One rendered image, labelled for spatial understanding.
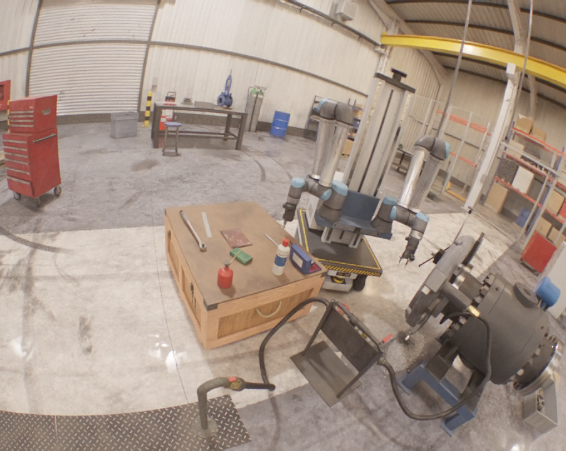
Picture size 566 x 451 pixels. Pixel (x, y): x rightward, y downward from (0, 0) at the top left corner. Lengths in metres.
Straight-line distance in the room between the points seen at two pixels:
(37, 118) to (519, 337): 4.29
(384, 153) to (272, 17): 8.20
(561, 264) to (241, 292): 5.19
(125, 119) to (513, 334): 6.84
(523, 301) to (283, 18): 9.76
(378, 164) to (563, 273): 4.34
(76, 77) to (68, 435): 8.60
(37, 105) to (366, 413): 3.83
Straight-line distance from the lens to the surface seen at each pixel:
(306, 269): 1.48
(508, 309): 1.69
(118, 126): 6.26
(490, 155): 9.21
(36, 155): 3.21
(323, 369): 1.69
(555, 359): 1.91
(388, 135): 2.06
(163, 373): 1.55
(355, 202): 2.03
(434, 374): 1.78
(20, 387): 1.81
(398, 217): 1.72
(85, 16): 9.24
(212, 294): 1.26
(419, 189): 1.95
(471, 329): 1.66
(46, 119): 3.24
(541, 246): 7.02
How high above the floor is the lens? 1.39
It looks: 28 degrees down
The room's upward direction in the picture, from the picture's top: 15 degrees clockwise
